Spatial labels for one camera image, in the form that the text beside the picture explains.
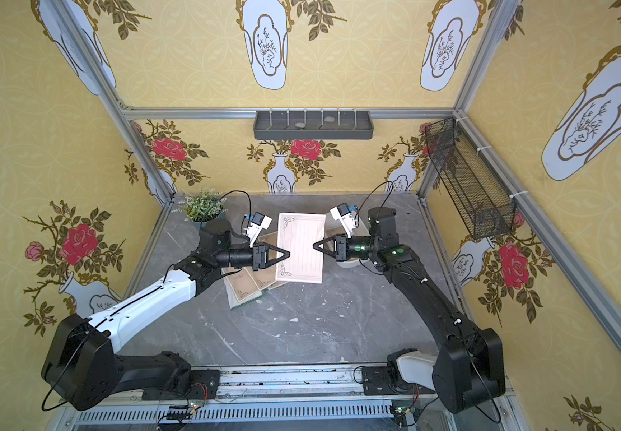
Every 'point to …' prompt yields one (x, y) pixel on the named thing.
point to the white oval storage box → (332, 228)
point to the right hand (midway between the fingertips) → (315, 252)
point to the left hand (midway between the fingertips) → (292, 257)
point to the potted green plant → (204, 206)
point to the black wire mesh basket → (479, 196)
